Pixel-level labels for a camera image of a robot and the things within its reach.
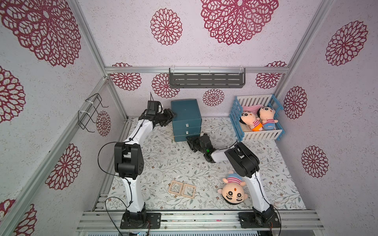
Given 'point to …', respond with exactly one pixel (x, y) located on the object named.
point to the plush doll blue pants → (267, 114)
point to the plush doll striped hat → (233, 191)
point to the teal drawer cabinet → (188, 121)
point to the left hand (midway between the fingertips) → (175, 116)
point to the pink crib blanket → (254, 108)
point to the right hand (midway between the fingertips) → (188, 137)
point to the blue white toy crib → (266, 100)
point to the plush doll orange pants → (258, 127)
